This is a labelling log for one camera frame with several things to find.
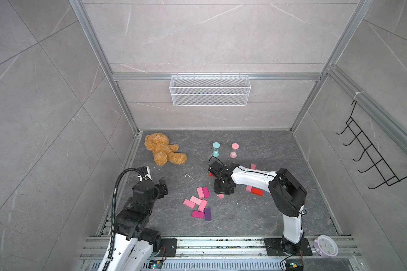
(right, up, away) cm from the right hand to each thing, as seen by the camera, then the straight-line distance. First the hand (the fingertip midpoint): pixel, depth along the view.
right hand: (220, 192), depth 91 cm
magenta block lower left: (-12, -9, -8) cm, 17 cm away
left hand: (-30, +11, -17) cm, 36 cm away
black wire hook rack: (+59, +15, -30) cm, 68 cm away
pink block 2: (-10, -6, -5) cm, 12 cm away
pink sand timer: (+9, +25, +8) cm, 28 cm away
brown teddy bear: (-37, +27, +10) cm, 47 cm away
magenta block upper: (-8, 0, -1) cm, 8 cm away
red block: (-6, +12, -13) cm, 19 cm away
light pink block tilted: (-13, -3, -4) cm, 14 cm away
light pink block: (-11, 0, -1) cm, 11 cm away
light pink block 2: (+21, +13, +10) cm, 26 cm away
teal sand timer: (-1, +21, +14) cm, 25 cm away
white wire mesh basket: (-5, +59, +10) cm, 60 cm away
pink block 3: (0, -1, -3) cm, 3 cm away
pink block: (-17, -4, -5) cm, 18 cm away
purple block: (-7, -9, -7) cm, 14 cm away
